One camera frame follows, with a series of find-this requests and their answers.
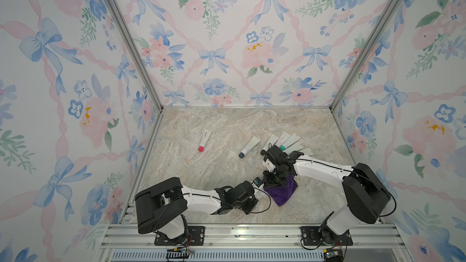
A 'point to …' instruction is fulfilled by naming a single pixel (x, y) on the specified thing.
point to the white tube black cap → (272, 140)
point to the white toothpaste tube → (292, 139)
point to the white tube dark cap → (257, 192)
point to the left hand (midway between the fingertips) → (257, 198)
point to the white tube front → (307, 151)
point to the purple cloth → (281, 194)
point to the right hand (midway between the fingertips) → (265, 185)
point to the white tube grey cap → (295, 147)
